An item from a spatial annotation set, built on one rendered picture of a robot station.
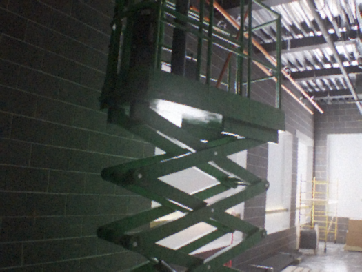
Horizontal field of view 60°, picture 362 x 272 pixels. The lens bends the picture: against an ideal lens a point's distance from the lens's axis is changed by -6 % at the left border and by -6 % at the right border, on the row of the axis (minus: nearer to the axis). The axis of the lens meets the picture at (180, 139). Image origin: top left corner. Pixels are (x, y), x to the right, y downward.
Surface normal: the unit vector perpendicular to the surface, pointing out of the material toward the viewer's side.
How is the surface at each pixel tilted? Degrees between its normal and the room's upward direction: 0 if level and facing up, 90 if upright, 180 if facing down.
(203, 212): 90
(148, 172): 90
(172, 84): 90
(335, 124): 90
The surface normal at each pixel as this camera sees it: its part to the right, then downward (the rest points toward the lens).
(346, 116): -0.57, -0.14
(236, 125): 0.63, -0.06
